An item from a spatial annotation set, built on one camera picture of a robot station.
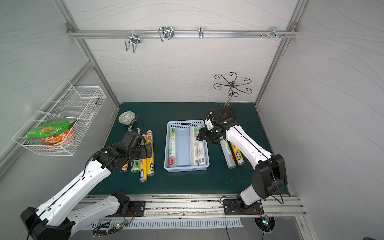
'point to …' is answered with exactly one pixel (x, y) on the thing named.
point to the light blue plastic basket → (183, 161)
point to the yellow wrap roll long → (143, 164)
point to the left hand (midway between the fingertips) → (144, 150)
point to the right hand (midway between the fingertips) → (201, 138)
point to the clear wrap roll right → (227, 153)
